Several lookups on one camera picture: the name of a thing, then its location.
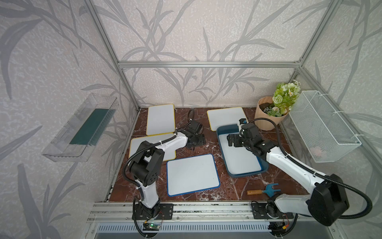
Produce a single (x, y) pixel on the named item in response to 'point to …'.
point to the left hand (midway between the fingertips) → (201, 141)
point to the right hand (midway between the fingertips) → (234, 135)
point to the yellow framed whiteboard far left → (160, 120)
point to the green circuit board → (151, 226)
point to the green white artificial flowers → (285, 96)
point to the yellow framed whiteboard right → (228, 116)
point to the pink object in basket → (317, 150)
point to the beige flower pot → (263, 102)
